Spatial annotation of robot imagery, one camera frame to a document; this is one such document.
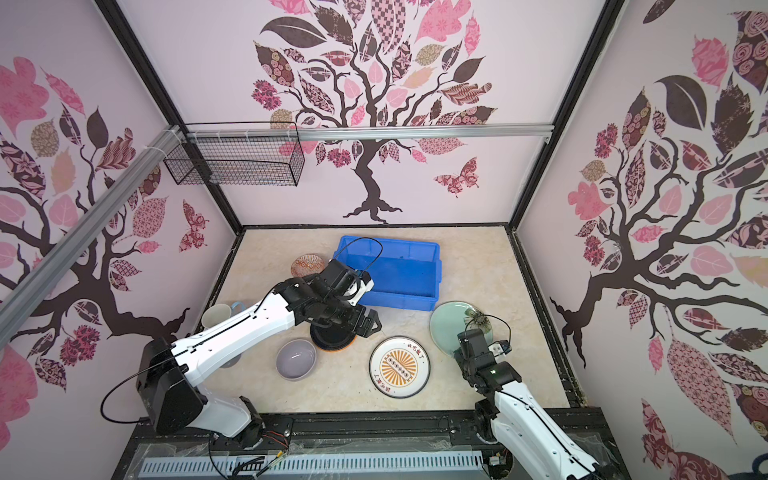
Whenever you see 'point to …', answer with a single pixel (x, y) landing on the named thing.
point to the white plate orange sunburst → (399, 366)
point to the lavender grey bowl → (296, 360)
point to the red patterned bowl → (307, 264)
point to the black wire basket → (238, 153)
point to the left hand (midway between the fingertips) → (365, 326)
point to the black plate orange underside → (331, 338)
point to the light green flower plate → (452, 317)
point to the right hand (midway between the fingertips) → (459, 350)
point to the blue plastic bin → (405, 274)
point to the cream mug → (216, 313)
